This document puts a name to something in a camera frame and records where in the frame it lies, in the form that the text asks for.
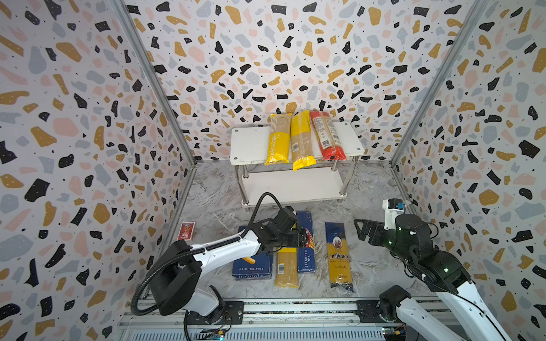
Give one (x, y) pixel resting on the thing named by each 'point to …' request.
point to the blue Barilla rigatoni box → (262, 269)
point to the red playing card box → (185, 231)
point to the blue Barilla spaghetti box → (306, 256)
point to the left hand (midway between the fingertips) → (304, 237)
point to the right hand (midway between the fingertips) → (366, 222)
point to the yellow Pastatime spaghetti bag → (279, 150)
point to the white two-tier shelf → (290, 182)
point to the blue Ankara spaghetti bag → (340, 271)
